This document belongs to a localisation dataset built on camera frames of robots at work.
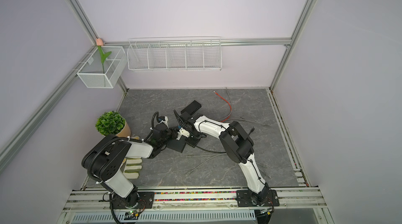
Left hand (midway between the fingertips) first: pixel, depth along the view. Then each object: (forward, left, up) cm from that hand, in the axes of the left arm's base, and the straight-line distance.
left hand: (179, 130), depth 95 cm
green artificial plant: (-1, +35, +13) cm, 37 cm away
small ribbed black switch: (+18, -8, -2) cm, 20 cm away
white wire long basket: (+43, -1, +25) cm, 50 cm away
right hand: (-8, -8, -3) cm, 12 cm away
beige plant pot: (-4, +29, +7) cm, 30 cm away
